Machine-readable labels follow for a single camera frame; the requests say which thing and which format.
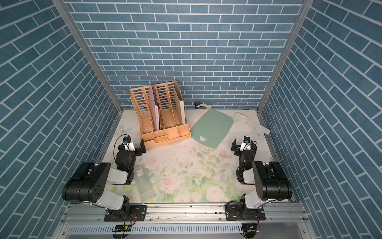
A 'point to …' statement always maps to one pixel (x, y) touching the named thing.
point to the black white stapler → (199, 105)
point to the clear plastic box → (145, 187)
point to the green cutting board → (210, 129)
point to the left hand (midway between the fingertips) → (138, 139)
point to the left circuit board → (122, 228)
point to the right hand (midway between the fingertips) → (245, 140)
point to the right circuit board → (249, 230)
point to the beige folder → (179, 105)
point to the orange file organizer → (172, 114)
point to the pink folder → (154, 111)
